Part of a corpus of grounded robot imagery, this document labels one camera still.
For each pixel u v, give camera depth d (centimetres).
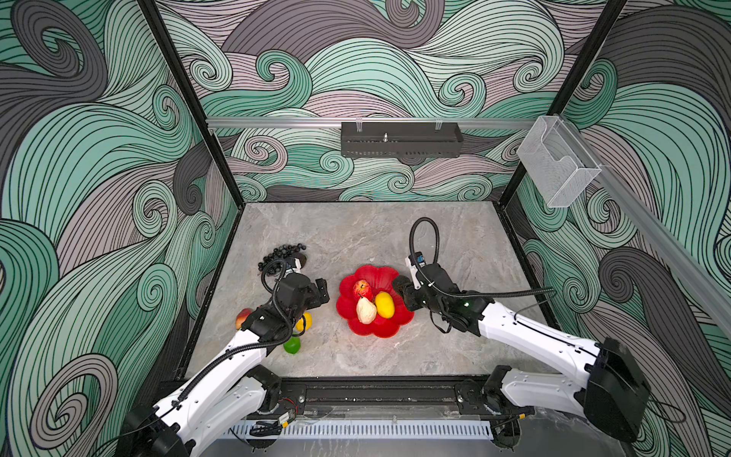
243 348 50
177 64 80
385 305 86
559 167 75
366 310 83
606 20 72
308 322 85
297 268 72
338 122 93
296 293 59
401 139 95
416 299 71
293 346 80
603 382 39
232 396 56
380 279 95
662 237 58
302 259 100
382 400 74
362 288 88
